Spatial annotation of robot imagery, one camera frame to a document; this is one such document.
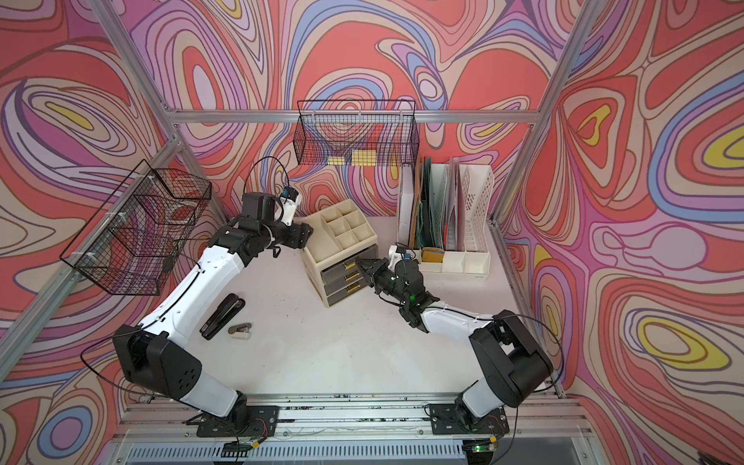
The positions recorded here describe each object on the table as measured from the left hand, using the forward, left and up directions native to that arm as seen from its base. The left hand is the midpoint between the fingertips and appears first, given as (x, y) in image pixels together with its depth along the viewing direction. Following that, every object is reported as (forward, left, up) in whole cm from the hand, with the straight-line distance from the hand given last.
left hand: (304, 226), depth 81 cm
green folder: (+6, -37, -9) cm, 39 cm away
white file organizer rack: (+6, -40, 0) cm, 40 cm away
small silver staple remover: (-19, +22, -28) cm, 40 cm away
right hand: (-9, -14, -8) cm, 19 cm away
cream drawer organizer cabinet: (-2, -11, -2) cm, 11 cm away
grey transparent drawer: (-8, -11, -21) cm, 25 cm away
